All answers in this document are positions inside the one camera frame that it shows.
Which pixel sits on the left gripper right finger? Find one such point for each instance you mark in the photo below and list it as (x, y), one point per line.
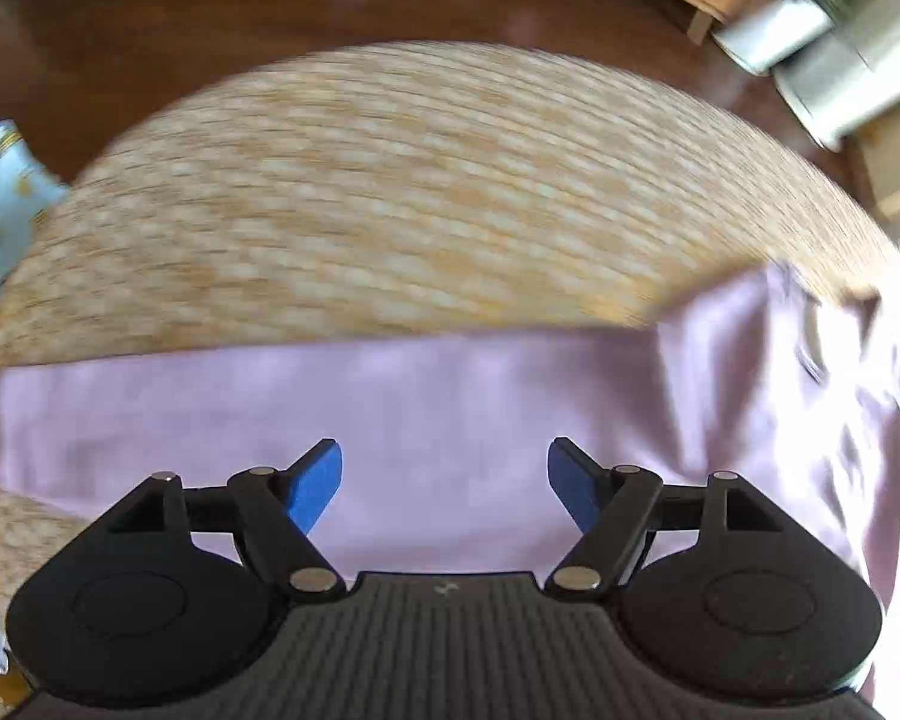
(613, 508)

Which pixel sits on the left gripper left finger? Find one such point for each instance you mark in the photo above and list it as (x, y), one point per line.
(276, 509)

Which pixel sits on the white standing air conditioner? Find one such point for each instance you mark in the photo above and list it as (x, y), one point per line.
(848, 76)

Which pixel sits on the lilac t-shirt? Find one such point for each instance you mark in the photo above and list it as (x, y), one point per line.
(445, 438)

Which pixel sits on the white plant pot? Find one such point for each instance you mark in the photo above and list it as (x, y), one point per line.
(770, 33)

